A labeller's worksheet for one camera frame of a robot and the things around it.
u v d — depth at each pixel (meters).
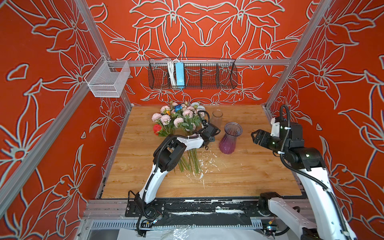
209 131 0.79
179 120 0.99
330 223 0.36
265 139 0.60
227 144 0.98
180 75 0.90
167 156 0.56
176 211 0.73
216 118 0.90
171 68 0.88
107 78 0.94
